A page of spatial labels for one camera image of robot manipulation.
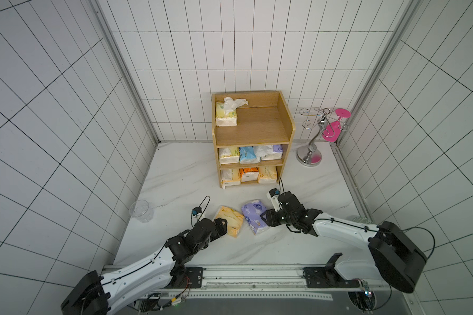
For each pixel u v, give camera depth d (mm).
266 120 855
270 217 742
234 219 832
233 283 727
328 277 650
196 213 744
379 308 670
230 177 950
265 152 851
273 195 781
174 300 670
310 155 1104
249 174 949
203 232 610
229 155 851
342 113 932
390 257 413
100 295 412
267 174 957
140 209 873
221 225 743
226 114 793
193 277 726
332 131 974
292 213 657
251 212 848
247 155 863
